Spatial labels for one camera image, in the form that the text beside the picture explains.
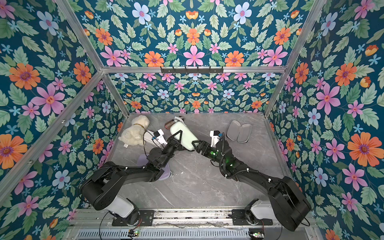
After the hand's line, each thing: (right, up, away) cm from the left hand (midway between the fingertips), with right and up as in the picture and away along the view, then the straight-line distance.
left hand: (183, 131), depth 77 cm
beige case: (+35, -2, +32) cm, 48 cm away
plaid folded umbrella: (-16, +4, +33) cm, 36 cm away
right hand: (+8, -5, +1) cm, 10 cm away
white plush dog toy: (-35, -3, +19) cm, 40 cm away
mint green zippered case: (+2, -3, +1) cm, 4 cm away
